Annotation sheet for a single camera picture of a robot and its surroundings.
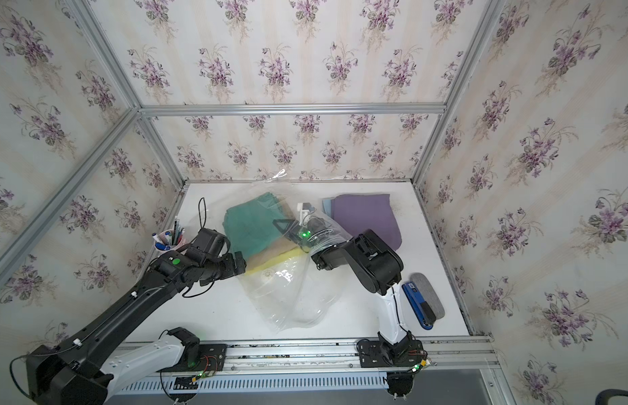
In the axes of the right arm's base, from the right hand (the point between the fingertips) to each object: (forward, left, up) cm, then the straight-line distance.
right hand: (276, 224), depth 87 cm
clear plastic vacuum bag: (-25, -8, +2) cm, 27 cm away
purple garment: (+7, -30, -2) cm, 31 cm away
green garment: (+1, +10, -3) cm, 11 cm away
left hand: (-17, +10, -1) cm, 20 cm away
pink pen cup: (-5, +39, -4) cm, 39 cm away
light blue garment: (+16, -18, -9) cm, 26 cm away
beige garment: (-5, -2, -6) cm, 8 cm away
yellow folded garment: (-8, -1, -11) cm, 13 cm away
